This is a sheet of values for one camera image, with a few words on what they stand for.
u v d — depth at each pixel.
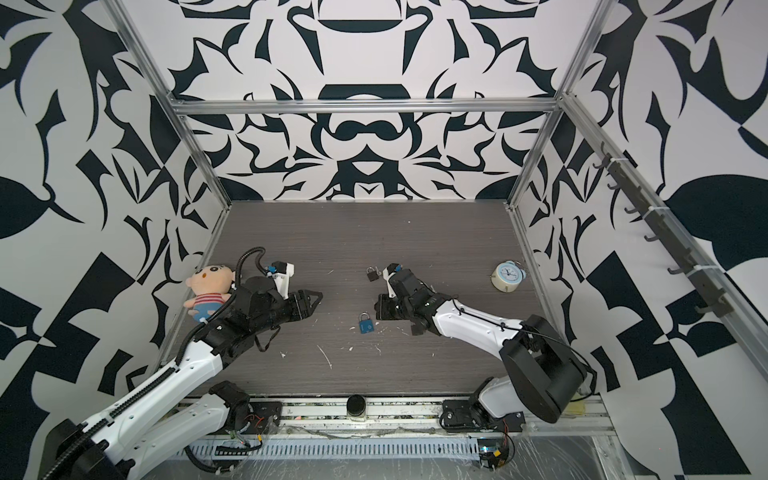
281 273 0.71
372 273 1.00
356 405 0.68
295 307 0.69
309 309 0.71
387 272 0.81
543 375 0.43
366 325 0.89
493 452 0.71
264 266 0.70
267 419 0.74
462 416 0.75
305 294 0.71
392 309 0.75
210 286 0.90
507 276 0.96
